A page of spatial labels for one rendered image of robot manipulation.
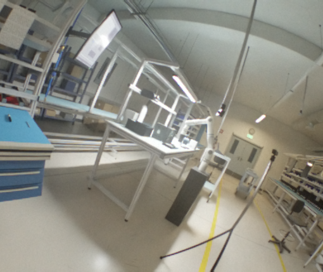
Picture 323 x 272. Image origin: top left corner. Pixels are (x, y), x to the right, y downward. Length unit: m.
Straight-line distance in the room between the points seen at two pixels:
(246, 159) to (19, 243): 8.71
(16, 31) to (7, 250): 1.58
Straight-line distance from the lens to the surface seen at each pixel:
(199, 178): 2.00
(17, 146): 0.81
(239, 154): 8.58
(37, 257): 1.46
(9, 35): 1.36
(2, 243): 1.54
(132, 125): 1.89
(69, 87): 4.91
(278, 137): 9.02
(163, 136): 2.01
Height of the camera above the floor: 1.28
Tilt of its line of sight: 6 degrees down
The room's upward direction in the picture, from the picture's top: 23 degrees clockwise
